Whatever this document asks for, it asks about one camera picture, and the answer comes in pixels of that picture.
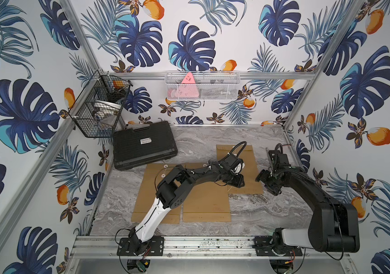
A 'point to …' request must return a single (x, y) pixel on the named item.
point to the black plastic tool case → (132, 147)
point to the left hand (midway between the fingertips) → (244, 182)
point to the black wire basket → (105, 88)
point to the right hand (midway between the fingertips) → (262, 183)
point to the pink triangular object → (188, 88)
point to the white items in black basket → (102, 111)
